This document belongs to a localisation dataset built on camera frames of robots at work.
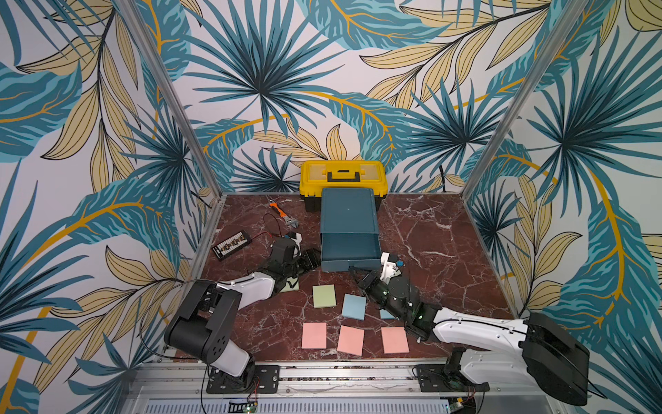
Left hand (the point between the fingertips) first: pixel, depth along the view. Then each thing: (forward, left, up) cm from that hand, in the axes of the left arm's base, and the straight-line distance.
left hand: (320, 259), depth 90 cm
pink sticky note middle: (-24, -11, -7) cm, 28 cm away
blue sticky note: (-14, -12, -6) cm, 20 cm away
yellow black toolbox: (+34, +3, +9) cm, 35 cm away
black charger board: (+9, +35, -6) cm, 37 cm away
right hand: (-10, -9, +11) cm, 17 cm away
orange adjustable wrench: (+23, +14, -7) cm, 28 cm away
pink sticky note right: (-24, -24, -6) cm, 35 cm away
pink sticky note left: (-23, +1, -7) cm, 24 cm away
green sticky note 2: (-10, -1, -8) cm, 13 cm away
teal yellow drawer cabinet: (+2, -9, +14) cm, 17 cm away
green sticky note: (-14, +9, +8) cm, 19 cm away
